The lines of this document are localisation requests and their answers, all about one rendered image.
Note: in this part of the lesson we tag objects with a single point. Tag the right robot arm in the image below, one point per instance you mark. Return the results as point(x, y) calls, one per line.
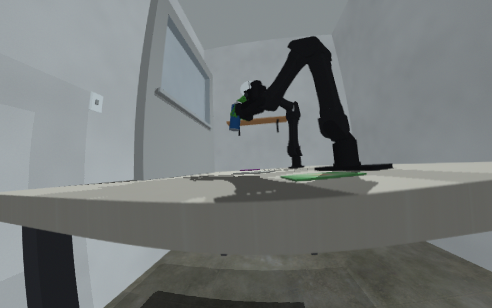
point(293, 148)

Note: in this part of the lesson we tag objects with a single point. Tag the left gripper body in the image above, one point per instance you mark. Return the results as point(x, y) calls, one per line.
point(244, 113)

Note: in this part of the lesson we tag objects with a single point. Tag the blue and grey spray bottle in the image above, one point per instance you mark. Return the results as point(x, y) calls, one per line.
point(234, 121)

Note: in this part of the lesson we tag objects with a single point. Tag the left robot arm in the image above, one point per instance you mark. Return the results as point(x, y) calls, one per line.
point(332, 119)

